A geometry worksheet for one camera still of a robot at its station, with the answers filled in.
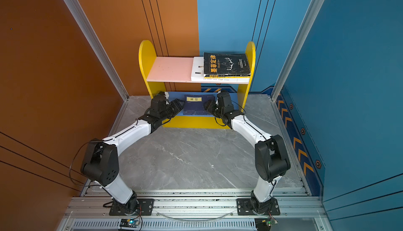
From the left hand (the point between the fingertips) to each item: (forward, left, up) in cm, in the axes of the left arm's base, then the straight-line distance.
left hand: (184, 102), depth 87 cm
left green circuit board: (-54, +22, -24) cm, 63 cm away
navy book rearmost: (+2, -5, -4) cm, 7 cm away
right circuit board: (-54, -39, -24) cm, 71 cm away
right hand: (-1, -11, -2) cm, 11 cm away
